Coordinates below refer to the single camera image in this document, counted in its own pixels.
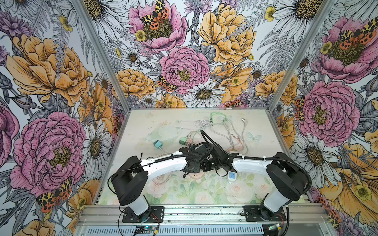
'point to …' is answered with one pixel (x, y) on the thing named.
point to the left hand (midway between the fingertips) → (189, 173)
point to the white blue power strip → (232, 176)
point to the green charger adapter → (182, 140)
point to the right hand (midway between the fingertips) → (200, 171)
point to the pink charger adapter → (189, 141)
